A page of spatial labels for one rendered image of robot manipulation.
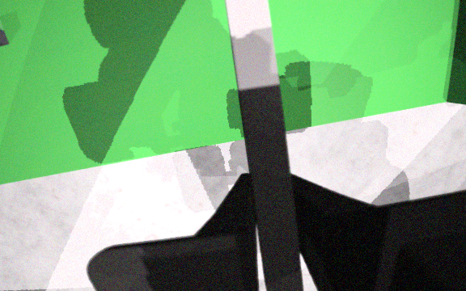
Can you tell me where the red-headed putter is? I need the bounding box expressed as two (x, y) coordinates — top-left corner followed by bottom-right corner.
(224, 0), (304, 291)

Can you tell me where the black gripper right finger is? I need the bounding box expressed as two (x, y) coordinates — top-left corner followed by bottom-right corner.
(291, 173), (466, 291)

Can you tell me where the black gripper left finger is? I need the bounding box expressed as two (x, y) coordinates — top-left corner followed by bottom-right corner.
(86, 173), (260, 291)

